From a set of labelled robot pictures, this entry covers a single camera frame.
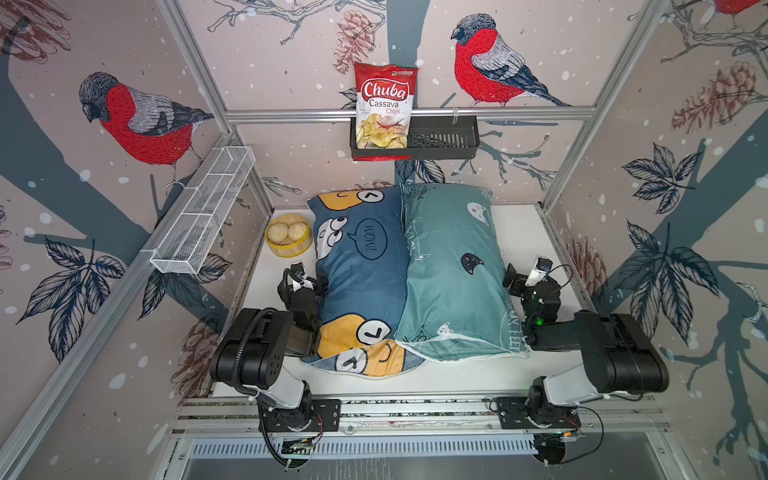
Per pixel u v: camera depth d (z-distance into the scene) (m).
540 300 0.69
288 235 1.07
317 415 0.73
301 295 0.72
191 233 0.73
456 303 0.82
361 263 0.86
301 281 0.76
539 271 0.78
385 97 0.83
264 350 0.46
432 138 1.07
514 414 0.73
